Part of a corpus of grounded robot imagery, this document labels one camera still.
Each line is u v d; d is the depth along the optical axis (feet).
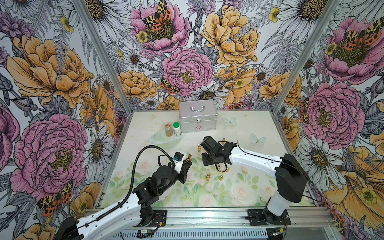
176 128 3.32
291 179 1.49
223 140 3.27
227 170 2.93
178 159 2.07
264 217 2.18
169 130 3.42
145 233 2.37
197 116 3.30
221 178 2.83
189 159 2.40
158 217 2.45
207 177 2.79
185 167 2.45
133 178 1.93
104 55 2.89
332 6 2.35
